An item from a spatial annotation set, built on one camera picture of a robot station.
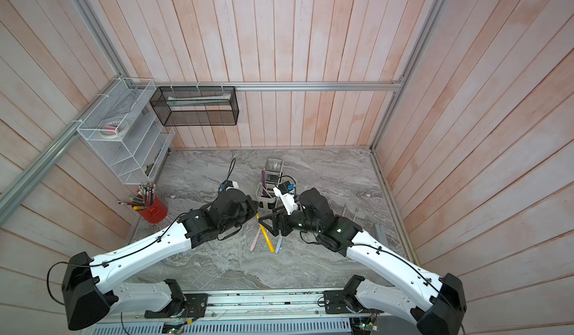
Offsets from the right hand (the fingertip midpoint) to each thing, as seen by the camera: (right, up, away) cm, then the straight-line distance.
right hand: (266, 215), depth 70 cm
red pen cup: (-46, -3, +19) cm, 50 cm away
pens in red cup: (-48, +4, +15) cm, 51 cm away
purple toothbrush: (-3, +9, +23) cm, 25 cm away
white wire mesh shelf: (-47, +19, +9) cm, 51 cm away
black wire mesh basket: (-36, +45, +35) cm, 68 cm away
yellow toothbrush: (0, -8, +3) cm, 8 cm away
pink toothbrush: (-6, -14, +18) cm, 24 cm away
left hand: (-2, +2, +7) cm, 7 cm away
